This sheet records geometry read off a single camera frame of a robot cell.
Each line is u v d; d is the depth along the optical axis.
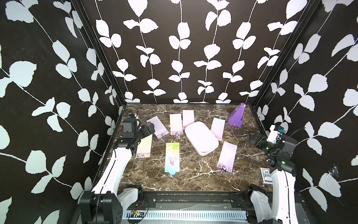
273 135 0.66
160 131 1.04
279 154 0.55
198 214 0.70
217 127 1.06
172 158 0.90
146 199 0.73
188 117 1.12
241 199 0.74
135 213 0.70
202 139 0.95
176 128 1.07
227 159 0.91
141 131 0.72
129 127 0.60
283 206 0.42
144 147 0.96
